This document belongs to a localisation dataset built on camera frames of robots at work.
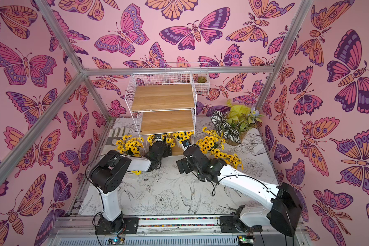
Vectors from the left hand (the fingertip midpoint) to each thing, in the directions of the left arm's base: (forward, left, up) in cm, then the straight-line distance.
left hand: (166, 145), depth 101 cm
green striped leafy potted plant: (-1, -39, +20) cm, 44 cm away
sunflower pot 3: (-16, -39, +8) cm, 44 cm away
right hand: (-17, -13, +14) cm, 26 cm away
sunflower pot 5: (-1, -9, +10) cm, 14 cm away
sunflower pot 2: (-7, -28, +12) cm, 31 cm away
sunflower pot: (-10, +18, +12) cm, 23 cm away
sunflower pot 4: (-2, -3, +10) cm, 10 cm away
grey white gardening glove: (+11, +37, -2) cm, 39 cm away
